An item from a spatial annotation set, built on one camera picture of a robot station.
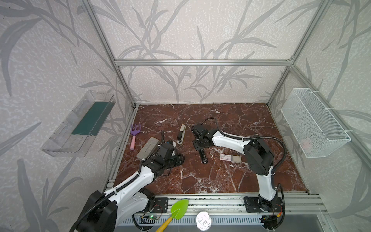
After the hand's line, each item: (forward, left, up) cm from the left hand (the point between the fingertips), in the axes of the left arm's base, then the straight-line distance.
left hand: (186, 154), depth 84 cm
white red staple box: (+1, -28, -7) cm, 29 cm away
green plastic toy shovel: (-27, +3, -7) cm, 28 cm away
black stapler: (+1, -11, -6) cm, 12 cm away
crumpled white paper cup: (-31, -10, -2) cm, 33 cm away
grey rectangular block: (+8, +24, -6) cm, 26 cm away
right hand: (+12, -7, -5) cm, 14 cm away
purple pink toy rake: (+22, +39, -10) cm, 46 cm away
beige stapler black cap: (+17, +5, -5) cm, 18 cm away
